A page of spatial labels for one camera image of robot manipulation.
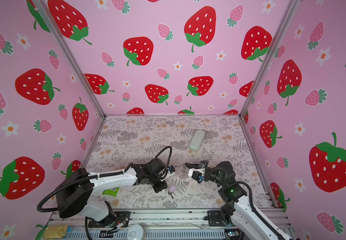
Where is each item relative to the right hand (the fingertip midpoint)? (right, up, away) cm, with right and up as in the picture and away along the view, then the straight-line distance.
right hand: (187, 161), depth 71 cm
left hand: (-11, -16, +12) cm, 23 cm away
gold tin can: (-61, -32, -3) cm, 69 cm away
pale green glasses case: (+9, +8, +30) cm, 33 cm away
